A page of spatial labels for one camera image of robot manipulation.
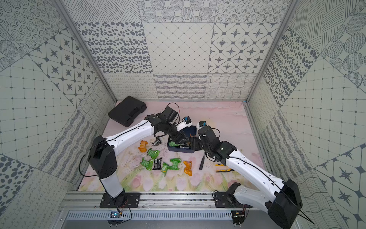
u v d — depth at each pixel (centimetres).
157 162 86
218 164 86
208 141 57
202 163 87
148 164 86
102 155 46
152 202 75
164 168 84
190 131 100
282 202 38
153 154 90
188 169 84
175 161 86
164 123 66
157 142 95
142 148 93
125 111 108
